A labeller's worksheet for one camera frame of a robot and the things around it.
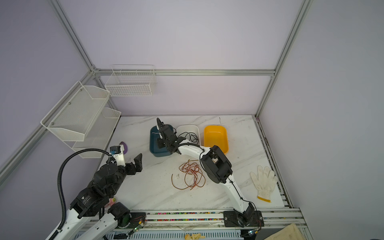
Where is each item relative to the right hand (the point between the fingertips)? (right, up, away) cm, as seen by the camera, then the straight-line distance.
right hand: (156, 139), depth 93 cm
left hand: (-6, -7, -23) cm, 25 cm away
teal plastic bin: (-3, -8, +6) cm, 10 cm away
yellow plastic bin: (+40, +2, +15) cm, 43 cm away
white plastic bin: (+16, +7, +16) cm, 23 cm away
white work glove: (+65, -25, -7) cm, 70 cm away
